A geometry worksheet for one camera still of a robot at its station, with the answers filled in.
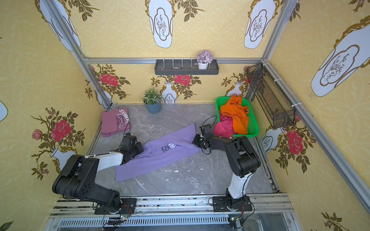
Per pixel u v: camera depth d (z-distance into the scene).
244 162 0.49
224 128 0.94
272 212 0.76
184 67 0.92
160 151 0.94
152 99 1.04
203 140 0.81
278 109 0.84
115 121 1.07
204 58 0.82
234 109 1.06
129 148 0.75
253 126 1.00
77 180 0.44
